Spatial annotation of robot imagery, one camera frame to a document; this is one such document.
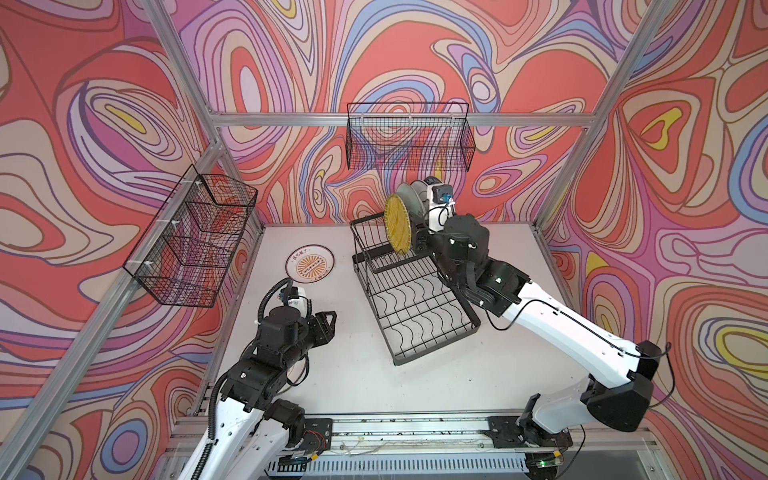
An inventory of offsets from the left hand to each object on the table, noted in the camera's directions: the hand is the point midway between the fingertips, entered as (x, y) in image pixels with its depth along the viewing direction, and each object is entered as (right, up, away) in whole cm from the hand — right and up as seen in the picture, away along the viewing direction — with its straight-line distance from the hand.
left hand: (334, 314), depth 73 cm
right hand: (+21, +23, -7) cm, 32 cm away
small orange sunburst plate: (-16, +12, +35) cm, 40 cm away
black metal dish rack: (+21, -1, +23) cm, 31 cm away
